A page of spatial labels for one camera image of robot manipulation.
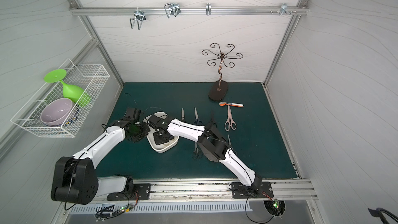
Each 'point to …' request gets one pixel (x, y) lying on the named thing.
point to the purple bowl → (55, 112)
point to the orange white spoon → (222, 103)
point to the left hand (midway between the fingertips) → (149, 132)
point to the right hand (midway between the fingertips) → (159, 140)
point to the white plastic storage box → (162, 147)
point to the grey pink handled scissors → (230, 123)
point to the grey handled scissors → (212, 120)
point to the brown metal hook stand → (220, 87)
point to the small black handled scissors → (182, 114)
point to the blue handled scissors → (197, 122)
